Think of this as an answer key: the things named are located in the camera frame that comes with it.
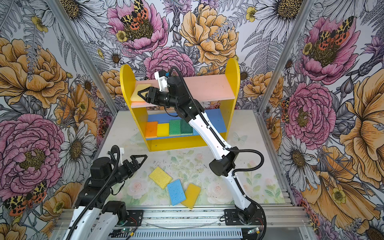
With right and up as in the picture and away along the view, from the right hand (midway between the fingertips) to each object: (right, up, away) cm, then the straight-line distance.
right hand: (142, 98), depth 66 cm
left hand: (-2, -31, +8) cm, 32 cm away
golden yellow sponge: (+21, -48, +15) cm, 55 cm away
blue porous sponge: (+13, -47, +13) cm, 51 cm away
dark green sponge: (+17, -14, +25) cm, 33 cm away
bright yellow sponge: (+4, -14, +24) cm, 28 cm away
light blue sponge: (+23, -16, +23) cm, 36 cm away
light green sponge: (+10, -13, +25) cm, 30 cm away
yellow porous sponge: (+3, -41, +21) cm, 46 cm away
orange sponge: (-3, -15, +23) cm, 28 cm away
